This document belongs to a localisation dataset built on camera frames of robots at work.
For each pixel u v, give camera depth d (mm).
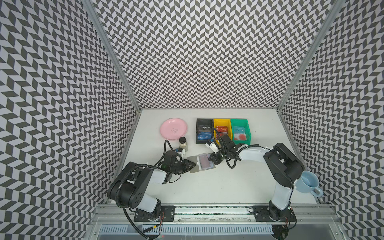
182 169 804
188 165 820
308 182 832
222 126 1048
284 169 485
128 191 428
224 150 752
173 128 1054
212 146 846
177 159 806
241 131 1020
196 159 909
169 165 710
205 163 895
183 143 882
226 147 743
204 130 1045
